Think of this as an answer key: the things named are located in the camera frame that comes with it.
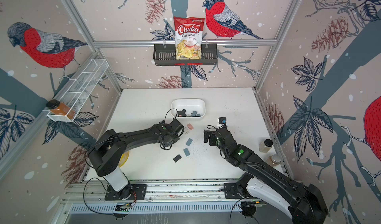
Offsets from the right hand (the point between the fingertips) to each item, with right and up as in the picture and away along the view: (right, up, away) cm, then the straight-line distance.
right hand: (211, 130), depth 80 cm
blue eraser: (-9, +8, +23) cm, 26 cm away
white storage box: (-13, +11, +26) cm, 31 cm away
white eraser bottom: (-13, +6, +23) cm, 28 cm away
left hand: (-19, -7, +10) cm, 23 cm away
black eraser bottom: (-19, -18, +5) cm, 27 cm away
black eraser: (-18, +7, +23) cm, 30 cm away
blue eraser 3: (-13, -10, +12) cm, 20 cm away
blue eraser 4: (-14, -15, +7) cm, 22 cm away
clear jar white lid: (+32, -14, -6) cm, 36 cm away
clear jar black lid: (+31, -9, +1) cm, 32 cm away
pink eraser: (-12, -1, +17) cm, 21 cm away
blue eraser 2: (-6, +6, +24) cm, 26 cm away
